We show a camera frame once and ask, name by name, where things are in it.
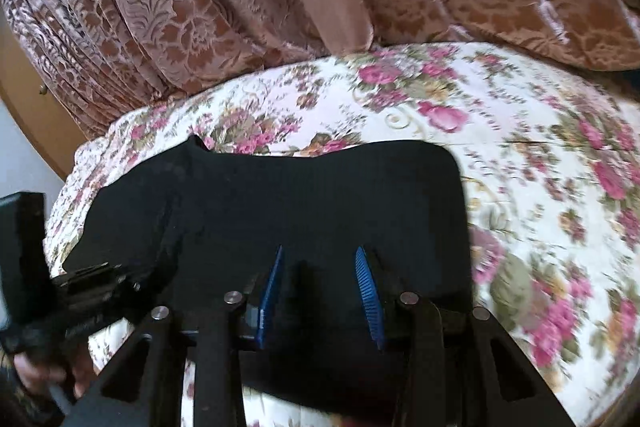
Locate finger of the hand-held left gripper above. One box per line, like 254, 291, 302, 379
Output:
50, 261, 143, 295

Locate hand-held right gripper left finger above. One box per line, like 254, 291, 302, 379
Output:
65, 246, 286, 427

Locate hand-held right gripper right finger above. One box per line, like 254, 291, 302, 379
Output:
354, 247, 576, 427

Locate black pants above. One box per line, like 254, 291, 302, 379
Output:
62, 134, 473, 413

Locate person's left hand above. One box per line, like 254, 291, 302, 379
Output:
10, 347, 98, 408

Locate wooden wardrobe door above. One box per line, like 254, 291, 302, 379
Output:
0, 22, 76, 182

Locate floral bedspread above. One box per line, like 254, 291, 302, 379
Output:
42, 42, 640, 427

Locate brown floral curtain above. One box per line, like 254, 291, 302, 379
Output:
0, 0, 640, 140

